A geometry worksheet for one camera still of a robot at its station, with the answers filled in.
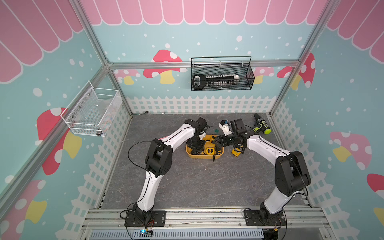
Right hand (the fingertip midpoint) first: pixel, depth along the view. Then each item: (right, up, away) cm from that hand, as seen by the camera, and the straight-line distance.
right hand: (219, 140), depth 92 cm
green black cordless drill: (+34, +9, +17) cm, 39 cm away
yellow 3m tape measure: (-5, -7, +5) cm, 10 cm away
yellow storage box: (-6, -1, +10) cm, 12 cm away
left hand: (-14, -7, +1) cm, 15 cm away
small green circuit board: (-40, -45, -19) cm, 63 cm away
